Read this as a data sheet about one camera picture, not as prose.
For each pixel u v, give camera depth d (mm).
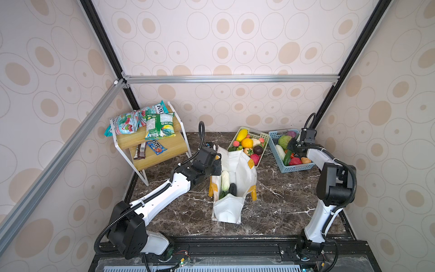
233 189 897
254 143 1064
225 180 925
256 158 992
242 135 1089
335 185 530
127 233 402
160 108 826
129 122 738
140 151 875
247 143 1033
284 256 730
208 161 616
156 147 897
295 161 996
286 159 968
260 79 1661
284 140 1058
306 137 777
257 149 1005
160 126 732
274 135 1129
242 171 881
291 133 1093
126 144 719
